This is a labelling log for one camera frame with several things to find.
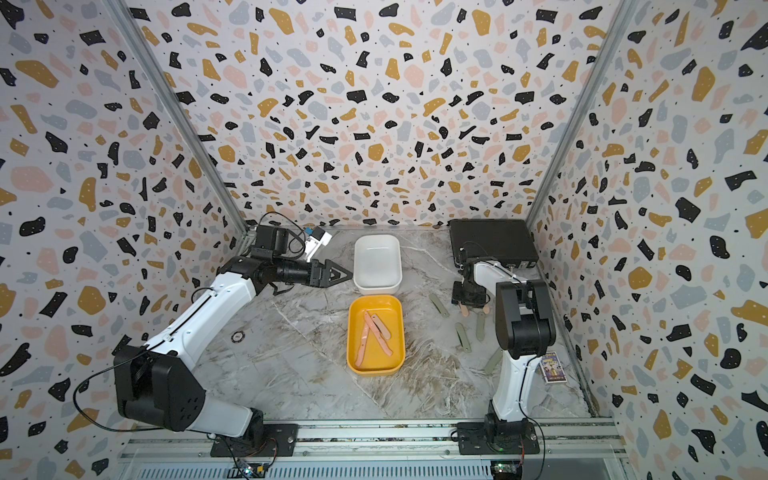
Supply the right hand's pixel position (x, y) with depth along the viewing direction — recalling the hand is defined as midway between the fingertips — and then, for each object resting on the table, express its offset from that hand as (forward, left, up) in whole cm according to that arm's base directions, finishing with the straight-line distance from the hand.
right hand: (465, 301), depth 100 cm
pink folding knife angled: (-4, 0, 0) cm, 4 cm away
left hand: (-10, +35, +26) cm, 44 cm away
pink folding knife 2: (-3, -6, +1) cm, 7 cm away
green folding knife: (-2, +9, 0) cm, 9 cm away
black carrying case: (+28, -19, +1) cm, 34 cm away
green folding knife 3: (-20, -7, -2) cm, 21 cm away
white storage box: (+12, +30, +4) cm, 33 cm away
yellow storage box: (-22, +29, +1) cm, 36 cm away
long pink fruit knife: (-14, +32, +1) cm, 35 cm away
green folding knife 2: (-13, +2, 0) cm, 13 cm away
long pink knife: (-13, +28, +1) cm, 31 cm away
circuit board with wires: (-48, +55, +1) cm, 73 cm away
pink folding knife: (-11, +27, +2) cm, 29 cm away
